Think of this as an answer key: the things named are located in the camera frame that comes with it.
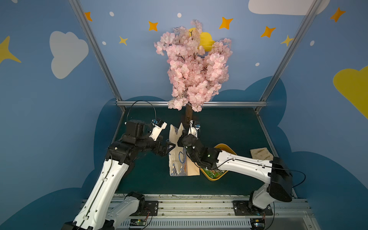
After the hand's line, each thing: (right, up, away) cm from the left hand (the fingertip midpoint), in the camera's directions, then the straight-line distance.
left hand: (167, 139), depth 69 cm
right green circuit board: (+46, -44, +3) cm, 64 cm away
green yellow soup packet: (+26, -23, +17) cm, 39 cm away
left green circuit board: (-16, -43, +3) cm, 46 cm away
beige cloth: (+61, -13, +27) cm, 68 cm away
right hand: (+8, +4, +7) cm, 11 cm away
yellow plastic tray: (+35, -9, +25) cm, 44 cm away
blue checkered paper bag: (+6, -11, -1) cm, 13 cm away
